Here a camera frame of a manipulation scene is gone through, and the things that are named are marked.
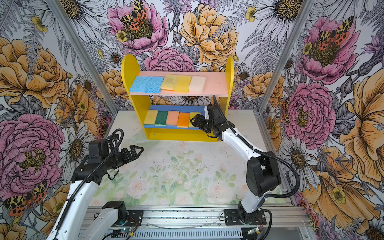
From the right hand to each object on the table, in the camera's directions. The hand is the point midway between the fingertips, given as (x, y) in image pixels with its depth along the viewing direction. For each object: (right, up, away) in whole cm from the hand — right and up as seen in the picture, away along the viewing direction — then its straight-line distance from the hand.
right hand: (193, 126), depth 85 cm
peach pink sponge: (-14, +5, +10) cm, 18 cm away
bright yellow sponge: (-1, +7, +13) cm, 15 cm away
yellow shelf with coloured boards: (-21, +19, +34) cm, 44 cm away
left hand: (-28, -15, -10) cm, 33 cm away
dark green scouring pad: (-21, +6, +11) cm, 24 cm away
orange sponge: (-7, +4, +10) cm, 13 cm away
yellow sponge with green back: (-27, +6, +11) cm, 30 cm away
